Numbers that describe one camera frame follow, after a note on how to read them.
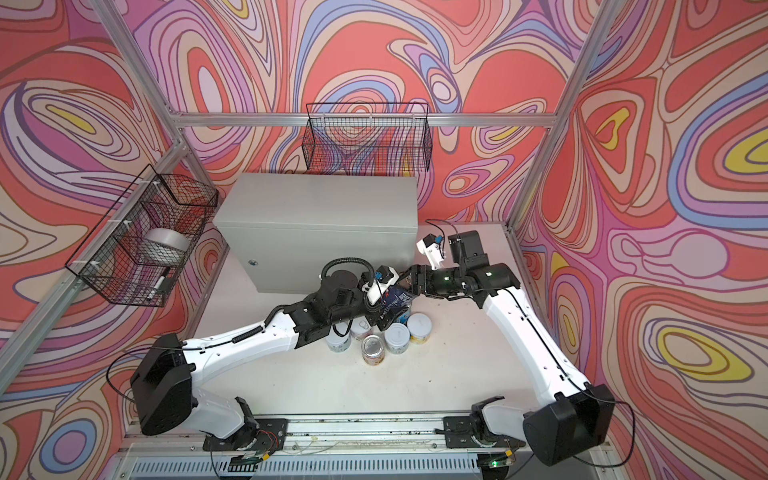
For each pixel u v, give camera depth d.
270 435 0.72
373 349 0.85
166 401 0.40
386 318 0.67
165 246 0.71
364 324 0.69
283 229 1.05
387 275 0.63
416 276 0.64
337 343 0.84
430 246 0.67
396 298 0.69
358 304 0.64
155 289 0.72
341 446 0.73
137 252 0.75
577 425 0.44
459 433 0.72
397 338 0.84
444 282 0.62
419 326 0.86
